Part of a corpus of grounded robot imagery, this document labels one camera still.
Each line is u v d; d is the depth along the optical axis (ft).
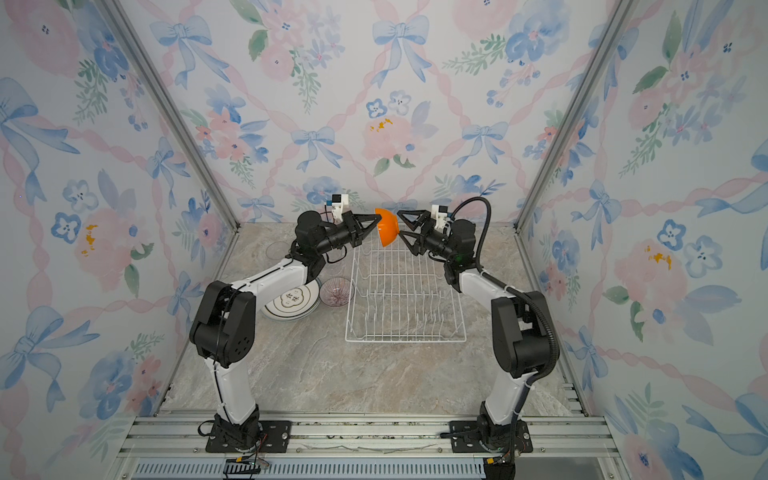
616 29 2.32
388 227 2.70
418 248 2.63
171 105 2.80
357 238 2.52
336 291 3.24
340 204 2.62
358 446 2.41
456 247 2.35
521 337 1.61
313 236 2.27
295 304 3.08
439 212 2.69
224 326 1.69
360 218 2.57
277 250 3.50
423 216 2.50
